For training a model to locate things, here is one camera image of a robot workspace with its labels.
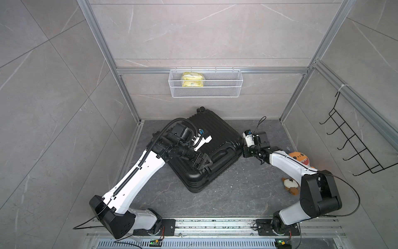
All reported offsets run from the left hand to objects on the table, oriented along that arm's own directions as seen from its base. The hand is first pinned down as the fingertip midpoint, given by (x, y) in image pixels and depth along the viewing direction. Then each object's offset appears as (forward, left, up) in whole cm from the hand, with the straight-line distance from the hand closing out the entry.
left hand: (207, 157), depth 67 cm
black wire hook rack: (-9, -64, +6) cm, 64 cm away
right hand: (+16, -24, -18) cm, 34 cm away
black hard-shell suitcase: (+9, -9, -7) cm, 15 cm away
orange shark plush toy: (+10, -57, -21) cm, 61 cm away
